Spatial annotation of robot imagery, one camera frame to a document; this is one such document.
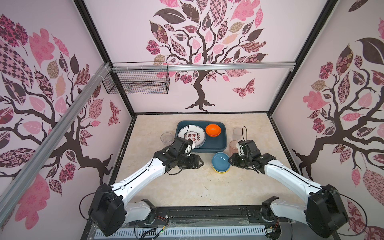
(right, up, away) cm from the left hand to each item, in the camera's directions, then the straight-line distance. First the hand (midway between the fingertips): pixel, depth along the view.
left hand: (199, 166), depth 77 cm
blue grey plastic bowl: (+13, 0, +10) cm, 16 cm away
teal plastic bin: (+9, +9, +23) cm, 26 cm away
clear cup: (+28, +16, +27) cm, 42 cm away
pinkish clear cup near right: (+22, +9, +15) cm, 28 cm away
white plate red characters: (-3, +17, +27) cm, 32 cm away
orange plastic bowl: (+11, +18, +28) cm, 35 cm away
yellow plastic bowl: (+12, -6, +8) cm, 16 cm away
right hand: (+18, +2, +8) cm, 20 cm away
